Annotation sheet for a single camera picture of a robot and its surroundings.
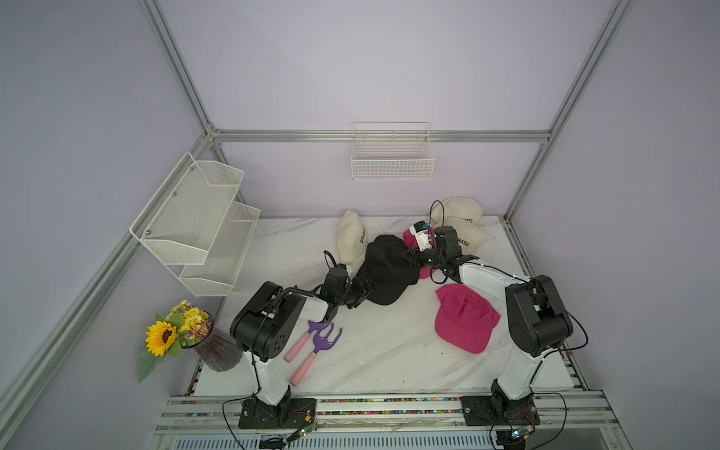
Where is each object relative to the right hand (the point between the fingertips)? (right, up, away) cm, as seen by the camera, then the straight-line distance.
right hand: (405, 256), depth 95 cm
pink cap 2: (+18, -20, -8) cm, 28 cm away
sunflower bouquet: (-56, -15, -32) cm, 66 cm away
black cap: (-7, -4, -5) cm, 9 cm away
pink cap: (0, +4, -7) cm, 9 cm away
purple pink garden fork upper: (-34, -26, -10) cm, 44 cm away
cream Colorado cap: (-19, +7, +10) cm, 22 cm away
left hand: (-11, -11, -1) cm, 16 cm away
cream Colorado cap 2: (+25, +20, +19) cm, 37 cm away
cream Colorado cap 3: (+27, +7, +12) cm, 30 cm away
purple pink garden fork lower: (-28, -27, -9) cm, 40 cm away
